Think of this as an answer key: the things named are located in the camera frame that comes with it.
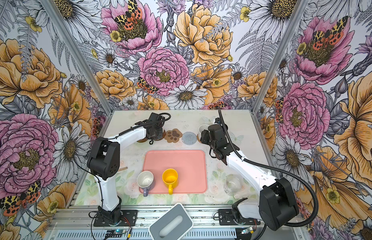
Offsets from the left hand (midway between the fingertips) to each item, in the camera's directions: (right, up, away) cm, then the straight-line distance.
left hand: (156, 137), depth 98 cm
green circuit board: (-13, -43, -27) cm, 52 cm away
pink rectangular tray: (+22, -17, -6) cm, 29 cm away
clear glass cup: (+46, -25, -13) cm, 54 cm away
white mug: (+30, +6, +2) cm, 31 cm away
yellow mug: (+11, -22, -12) cm, 27 cm away
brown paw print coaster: (+10, +1, +8) cm, 13 cm away
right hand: (+30, +1, -13) cm, 33 cm away
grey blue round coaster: (+21, -1, +7) cm, 22 cm away
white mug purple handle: (-4, -23, -13) cm, 27 cm away
